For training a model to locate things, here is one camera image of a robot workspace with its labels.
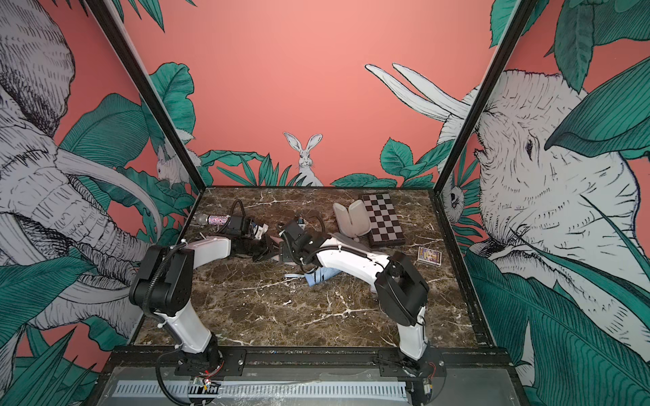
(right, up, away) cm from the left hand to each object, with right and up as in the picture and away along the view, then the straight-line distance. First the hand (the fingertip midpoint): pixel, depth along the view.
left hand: (283, 245), depth 94 cm
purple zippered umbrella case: (+27, +9, +14) cm, 32 cm away
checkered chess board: (+41, +6, +11) cm, 43 cm away
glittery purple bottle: (-30, +9, +11) cm, 33 cm away
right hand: (+2, -1, -8) cm, 9 cm away
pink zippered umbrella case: (-3, +2, +3) cm, 4 cm away
